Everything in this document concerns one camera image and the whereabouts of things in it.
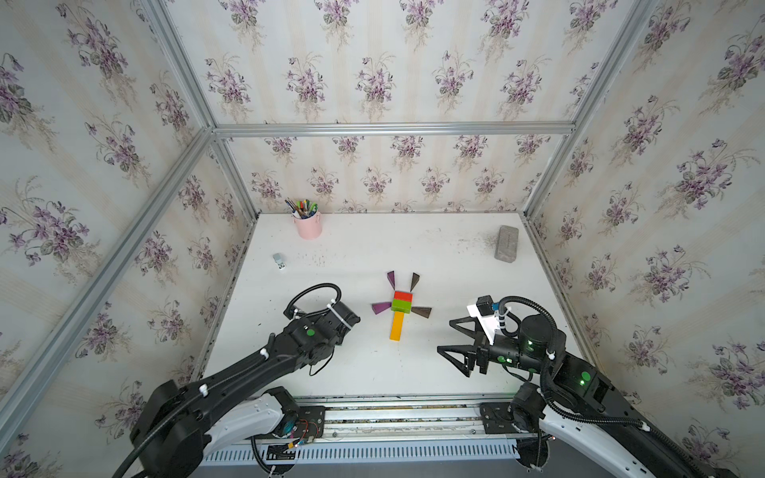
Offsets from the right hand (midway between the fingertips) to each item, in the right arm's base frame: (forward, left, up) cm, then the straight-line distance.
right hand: (452, 338), depth 64 cm
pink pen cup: (+47, +44, -16) cm, 66 cm away
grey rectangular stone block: (+44, -29, -20) cm, 56 cm away
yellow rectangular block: (+13, +12, -23) cm, 29 cm away
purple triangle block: (+29, +13, -20) cm, 38 cm away
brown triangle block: (+28, +6, -21) cm, 35 cm away
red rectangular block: (+22, +9, -22) cm, 32 cm away
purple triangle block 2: (+17, +17, -20) cm, 32 cm away
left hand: (+8, +29, -15) cm, 34 cm away
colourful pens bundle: (+51, +46, -11) cm, 70 cm away
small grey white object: (+34, +53, -20) cm, 66 cm away
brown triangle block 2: (+17, +4, -22) cm, 28 cm away
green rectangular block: (+20, +11, -23) cm, 32 cm away
